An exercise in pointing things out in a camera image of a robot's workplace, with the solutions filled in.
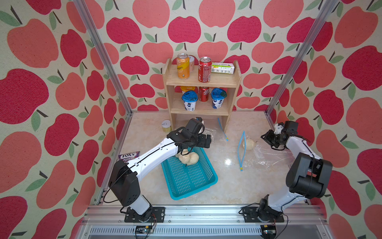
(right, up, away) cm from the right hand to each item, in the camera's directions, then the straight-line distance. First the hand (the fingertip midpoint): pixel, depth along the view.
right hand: (264, 139), depth 92 cm
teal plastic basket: (-51, -23, -6) cm, 57 cm away
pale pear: (-50, -10, -10) cm, 52 cm away
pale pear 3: (-8, -3, +2) cm, 9 cm away
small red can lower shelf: (-39, +29, 0) cm, 48 cm away
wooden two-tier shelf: (-38, +20, +2) cm, 43 cm away
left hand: (-38, 0, -13) cm, 40 cm away
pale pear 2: (-47, -11, -5) cm, 48 cm away
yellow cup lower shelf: (-50, +32, 0) cm, 60 cm away
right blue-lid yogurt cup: (-30, +27, -4) cm, 41 cm away
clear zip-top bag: (-5, -11, +3) cm, 12 cm away
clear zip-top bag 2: (-32, +3, +7) cm, 32 cm away
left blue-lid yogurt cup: (-47, +25, -5) cm, 54 cm away
